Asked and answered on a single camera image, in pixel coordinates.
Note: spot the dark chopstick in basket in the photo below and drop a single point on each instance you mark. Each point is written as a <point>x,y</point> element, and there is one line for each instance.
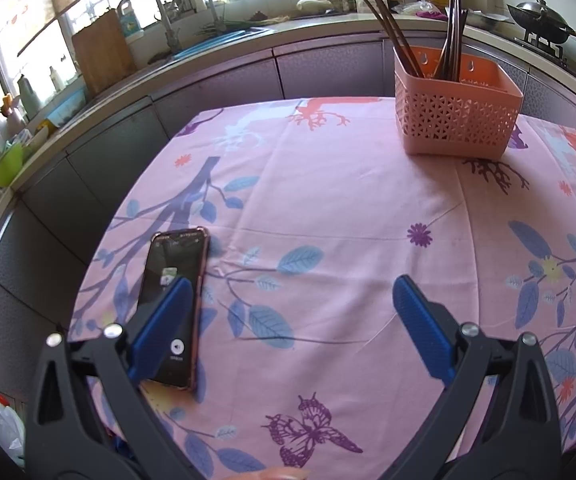
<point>390,35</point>
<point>458,30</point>
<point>463,40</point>

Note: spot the person's left hand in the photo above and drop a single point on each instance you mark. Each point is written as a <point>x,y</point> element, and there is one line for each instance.
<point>281,473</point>

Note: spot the wooden cutting board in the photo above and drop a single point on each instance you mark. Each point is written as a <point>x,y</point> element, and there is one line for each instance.
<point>102,53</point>

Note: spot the smartphone with pink case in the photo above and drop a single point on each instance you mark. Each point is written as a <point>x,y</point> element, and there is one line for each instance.
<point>165,349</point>

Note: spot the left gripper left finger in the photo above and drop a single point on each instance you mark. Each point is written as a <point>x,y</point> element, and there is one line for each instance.
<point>65,438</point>

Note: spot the black wok with lid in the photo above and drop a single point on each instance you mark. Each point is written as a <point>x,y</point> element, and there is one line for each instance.
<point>537,18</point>

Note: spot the pink plastic utensil basket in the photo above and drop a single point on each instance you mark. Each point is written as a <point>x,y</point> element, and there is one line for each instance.
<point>472,118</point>

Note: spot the green plastic bowl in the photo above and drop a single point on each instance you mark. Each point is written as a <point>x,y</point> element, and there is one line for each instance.
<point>11,163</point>

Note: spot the gas stove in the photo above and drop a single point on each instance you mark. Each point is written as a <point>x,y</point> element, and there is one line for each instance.
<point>553,53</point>

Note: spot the chrome kitchen faucet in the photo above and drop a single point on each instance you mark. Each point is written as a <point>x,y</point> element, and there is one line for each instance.
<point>161,18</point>

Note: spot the white plastic bag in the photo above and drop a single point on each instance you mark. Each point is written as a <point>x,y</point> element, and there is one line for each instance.
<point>12,432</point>

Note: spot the brown wooden chopstick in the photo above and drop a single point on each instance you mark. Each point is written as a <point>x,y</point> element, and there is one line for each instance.
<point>439,72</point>
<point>454,78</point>
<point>449,60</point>
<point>400,35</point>
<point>456,35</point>

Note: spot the pink floral tablecloth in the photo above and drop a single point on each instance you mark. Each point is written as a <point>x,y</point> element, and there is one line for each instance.
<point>314,208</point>

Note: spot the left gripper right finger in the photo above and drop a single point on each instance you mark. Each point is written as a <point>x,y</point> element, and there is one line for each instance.
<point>519,437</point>

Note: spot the blue sink mat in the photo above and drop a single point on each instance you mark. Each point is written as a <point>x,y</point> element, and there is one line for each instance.
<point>222,41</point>

